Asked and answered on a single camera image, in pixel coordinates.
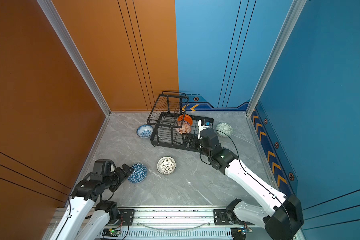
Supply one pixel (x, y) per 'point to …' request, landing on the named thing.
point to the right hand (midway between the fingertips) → (187, 136)
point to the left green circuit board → (114, 232)
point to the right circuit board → (240, 233)
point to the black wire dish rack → (171, 125)
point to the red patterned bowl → (183, 127)
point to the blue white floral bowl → (144, 131)
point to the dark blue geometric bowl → (139, 174)
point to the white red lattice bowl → (166, 165)
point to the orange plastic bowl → (185, 117)
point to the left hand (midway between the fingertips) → (129, 172)
